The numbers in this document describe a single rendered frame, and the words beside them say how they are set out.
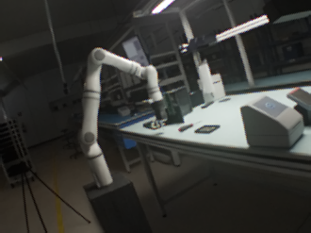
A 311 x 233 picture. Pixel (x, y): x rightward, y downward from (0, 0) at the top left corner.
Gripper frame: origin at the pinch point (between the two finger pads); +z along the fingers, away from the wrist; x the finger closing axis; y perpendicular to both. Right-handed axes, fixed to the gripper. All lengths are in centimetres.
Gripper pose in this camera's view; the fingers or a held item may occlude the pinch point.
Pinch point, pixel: (161, 130)
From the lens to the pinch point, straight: 131.1
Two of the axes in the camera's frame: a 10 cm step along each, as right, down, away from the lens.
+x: -4.5, 0.6, 8.9
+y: 8.5, -2.9, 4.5
